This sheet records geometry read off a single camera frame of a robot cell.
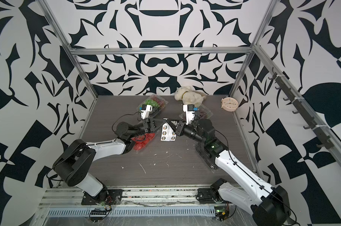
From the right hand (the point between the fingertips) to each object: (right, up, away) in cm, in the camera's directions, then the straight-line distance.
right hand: (167, 120), depth 67 cm
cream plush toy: (+15, +15, +41) cm, 46 cm away
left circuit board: (-36, -49, +6) cm, 61 cm away
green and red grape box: (-8, +10, +39) cm, 41 cm away
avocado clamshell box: (+16, -10, -12) cm, 23 cm away
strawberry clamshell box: (-13, -11, +4) cm, 17 cm away
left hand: (-1, 0, 0) cm, 1 cm away
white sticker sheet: (0, -7, +3) cm, 8 cm away
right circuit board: (+27, -47, +4) cm, 54 cm away
